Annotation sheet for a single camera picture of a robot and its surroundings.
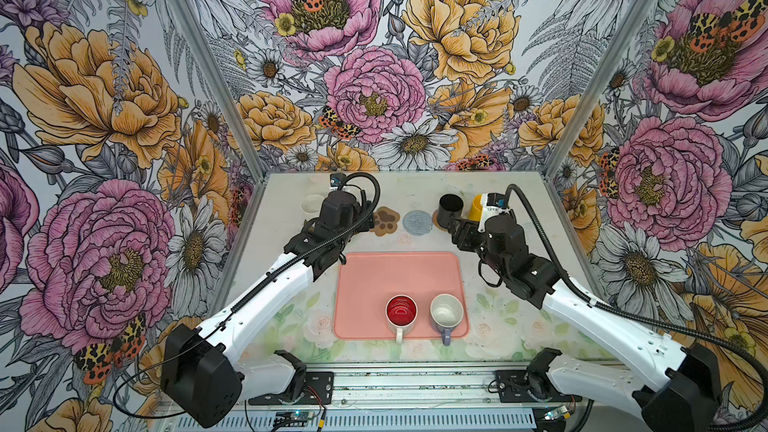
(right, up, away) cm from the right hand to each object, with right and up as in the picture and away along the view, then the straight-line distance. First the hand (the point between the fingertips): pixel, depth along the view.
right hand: (459, 230), depth 78 cm
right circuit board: (+22, -43, -6) cm, 48 cm away
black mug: (+3, +6, +25) cm, 26 cm away
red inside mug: (-14, -24, +8) cm, 29 cm away
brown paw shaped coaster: (-20, 0, +30) cm, 36 cm away
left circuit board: (-40, -43, -6) cm, 59 cm away
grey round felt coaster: (-8, 0, +30) cm, 31 cm away
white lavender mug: (-2, -24, +8) cm, 25 cm away
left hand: (-26, +4, +2) cm, 27 cm away
